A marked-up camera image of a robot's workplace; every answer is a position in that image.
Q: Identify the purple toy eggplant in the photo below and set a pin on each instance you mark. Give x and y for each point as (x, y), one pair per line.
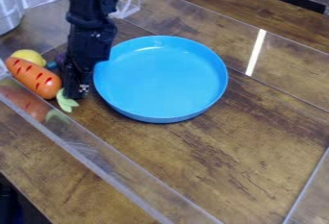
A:
(56, 62)

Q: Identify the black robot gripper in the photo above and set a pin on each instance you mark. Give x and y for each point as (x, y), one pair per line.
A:
(90, 42)

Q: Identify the clear acrylic barrier wall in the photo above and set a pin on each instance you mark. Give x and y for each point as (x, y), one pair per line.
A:
(245, 164)

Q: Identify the yellow toy lemon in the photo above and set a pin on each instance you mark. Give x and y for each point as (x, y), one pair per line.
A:
(31, 56)

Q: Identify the orange toy carrot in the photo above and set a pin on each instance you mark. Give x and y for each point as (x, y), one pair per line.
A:
(40, 81)

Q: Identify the blue round tray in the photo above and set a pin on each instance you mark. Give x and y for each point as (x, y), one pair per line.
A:
(161, 79)

